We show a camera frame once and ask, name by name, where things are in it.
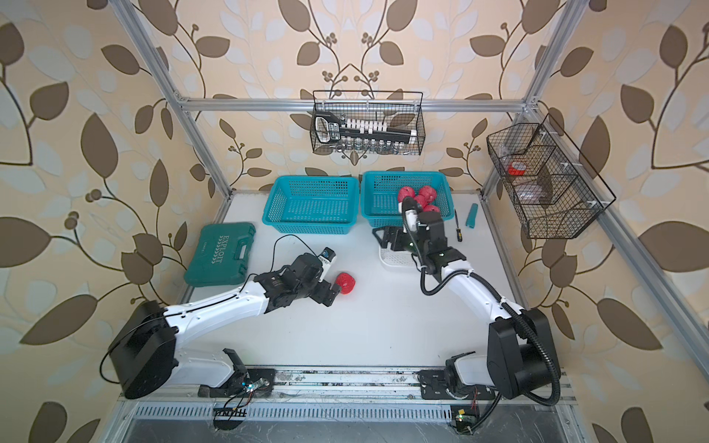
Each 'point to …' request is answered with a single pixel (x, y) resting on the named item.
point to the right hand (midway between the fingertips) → (384, 231)
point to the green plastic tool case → (222, 254)
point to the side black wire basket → (551, 188)
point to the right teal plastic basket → (380, 194)
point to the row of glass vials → (370, 146)
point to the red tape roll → (517, 168)
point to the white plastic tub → (390, 257)
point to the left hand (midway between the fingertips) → (326, 278)
